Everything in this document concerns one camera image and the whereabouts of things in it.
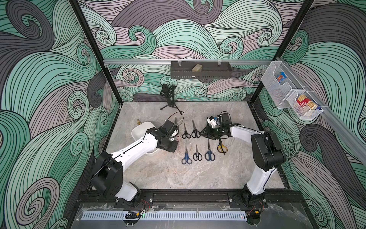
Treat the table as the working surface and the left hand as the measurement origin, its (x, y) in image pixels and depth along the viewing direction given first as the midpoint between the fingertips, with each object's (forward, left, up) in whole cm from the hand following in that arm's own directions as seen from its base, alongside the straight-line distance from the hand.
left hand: (173, 145), depth 83 cm
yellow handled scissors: (+3, -31, -10) cm, 33 cm away
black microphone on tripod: (+36, +5, +11) cm, 38 cm away
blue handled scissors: (-4, -8, -10) cm, 14 cm away
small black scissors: (+14, -10, -11) cm, 20 cm away
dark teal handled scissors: (-1, -23, -11) cm, 26 cm away
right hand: (+11, -20, -5) cm, 23 cm away
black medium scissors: (+15, -15, -10) cm, 24 cm away
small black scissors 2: (-1, -15, -11) cm, 19 cm away
